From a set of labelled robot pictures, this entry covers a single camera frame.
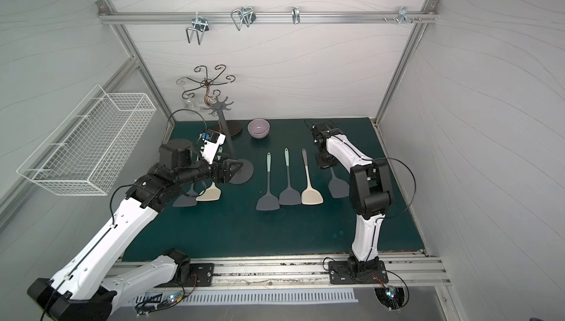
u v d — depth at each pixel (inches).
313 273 29.5
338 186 35.8
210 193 36.8
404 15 30.1
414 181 18.4
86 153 26.9
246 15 29.5
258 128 44.2
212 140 23.1
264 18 30.7
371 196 20.2
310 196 35.9
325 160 33.0
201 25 30.9
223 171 23.8
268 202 35.0
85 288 14.9
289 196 35.9
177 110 20.1
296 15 29.2
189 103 39.5
